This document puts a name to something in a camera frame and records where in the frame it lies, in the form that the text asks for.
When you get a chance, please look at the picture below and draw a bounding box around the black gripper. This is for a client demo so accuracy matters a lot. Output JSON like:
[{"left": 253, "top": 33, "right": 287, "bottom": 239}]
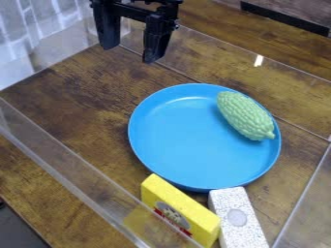
[{"left": 89, "top": 0, "right": 184, "bottom": 64}]

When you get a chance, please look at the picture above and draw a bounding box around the white speckled block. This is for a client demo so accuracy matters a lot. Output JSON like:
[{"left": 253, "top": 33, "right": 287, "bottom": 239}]
[{"left": 208, "top": 187, "right": 269, "bottom": 248}]

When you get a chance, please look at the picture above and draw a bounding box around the blue round plastic tray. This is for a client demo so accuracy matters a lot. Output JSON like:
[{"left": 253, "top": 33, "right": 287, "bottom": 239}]
[{"left": 128, "top": 83, "right": 281, "bottom": 193}]

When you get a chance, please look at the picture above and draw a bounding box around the green bumpy bitter melon toy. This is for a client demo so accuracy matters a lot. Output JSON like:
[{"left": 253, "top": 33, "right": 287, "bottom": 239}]
[{"left": 217, "top": 91, "right": 275, "bottom": 140}]

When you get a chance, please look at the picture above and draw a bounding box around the yellow box with label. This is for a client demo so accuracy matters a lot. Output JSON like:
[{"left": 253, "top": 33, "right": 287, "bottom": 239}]
[{"left": 140, "top": 172, "right": 223, "bottom": 248}]

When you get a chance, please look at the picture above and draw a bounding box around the clear acrylic enclosure wall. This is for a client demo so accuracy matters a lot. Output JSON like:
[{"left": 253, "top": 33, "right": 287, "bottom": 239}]
[{"left": 0, "top": 0, "right": 331, "bottom": 248}]

